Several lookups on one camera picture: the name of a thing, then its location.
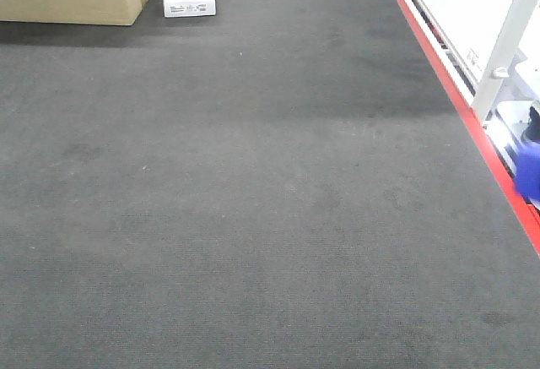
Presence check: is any blue plastic box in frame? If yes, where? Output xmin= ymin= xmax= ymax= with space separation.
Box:
xmin=513 ymin=139 xmax=540 ymax=202

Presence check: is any dark grey round base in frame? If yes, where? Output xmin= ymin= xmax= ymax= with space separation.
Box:
xmin=521 ymin=105 xmax=540 ymax=144

